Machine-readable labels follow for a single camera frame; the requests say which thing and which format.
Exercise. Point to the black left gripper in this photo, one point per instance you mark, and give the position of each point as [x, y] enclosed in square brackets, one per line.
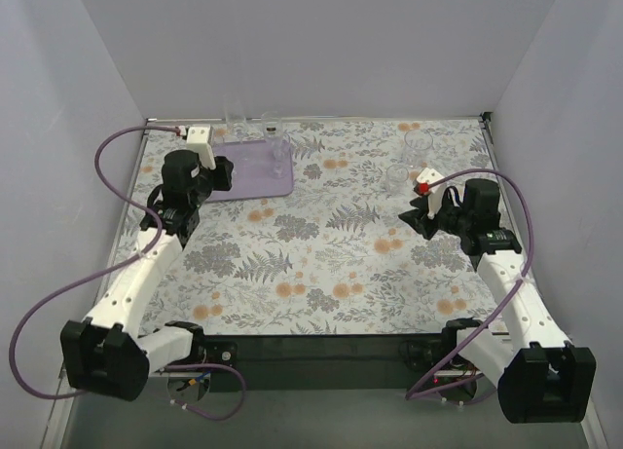
[222, 171]

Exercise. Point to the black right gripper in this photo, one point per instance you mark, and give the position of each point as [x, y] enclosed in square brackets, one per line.
[429, 220]

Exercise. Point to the clear plain drinking glass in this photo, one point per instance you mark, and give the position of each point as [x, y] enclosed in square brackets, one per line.
[236, 122]

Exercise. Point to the clear wine glass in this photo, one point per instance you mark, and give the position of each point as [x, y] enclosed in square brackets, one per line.
[280, 145]

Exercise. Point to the clear champagne flute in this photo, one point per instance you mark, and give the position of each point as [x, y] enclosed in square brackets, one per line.
[273, 133]

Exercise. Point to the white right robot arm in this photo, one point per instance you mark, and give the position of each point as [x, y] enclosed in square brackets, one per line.
[541, 377]

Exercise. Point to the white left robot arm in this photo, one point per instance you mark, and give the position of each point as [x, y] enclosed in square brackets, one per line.
[104, 352]

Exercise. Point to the lilac plastic tray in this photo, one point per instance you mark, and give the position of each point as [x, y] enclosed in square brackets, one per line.
[258, 174]

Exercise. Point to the clear small tumbler glass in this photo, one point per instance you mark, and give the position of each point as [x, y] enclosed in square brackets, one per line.
[396, 178]

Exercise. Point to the clear tall tumbler glass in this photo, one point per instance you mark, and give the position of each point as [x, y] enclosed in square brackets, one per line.
[417, 145]

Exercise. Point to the floral patterned table mat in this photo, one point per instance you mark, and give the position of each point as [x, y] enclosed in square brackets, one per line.
[332, 256]

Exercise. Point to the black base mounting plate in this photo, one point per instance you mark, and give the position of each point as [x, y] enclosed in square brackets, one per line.
[314, 362]

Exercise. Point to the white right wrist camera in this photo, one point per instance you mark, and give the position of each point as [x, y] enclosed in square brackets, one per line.
[429, 184]

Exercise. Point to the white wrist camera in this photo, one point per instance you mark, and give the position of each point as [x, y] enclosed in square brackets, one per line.
[429, 184]
[198, 140]

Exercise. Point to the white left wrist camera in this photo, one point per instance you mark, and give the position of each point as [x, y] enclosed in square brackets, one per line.
[198, 140]

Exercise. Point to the aluminium frame rail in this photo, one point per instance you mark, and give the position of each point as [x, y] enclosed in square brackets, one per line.
[314, 391]

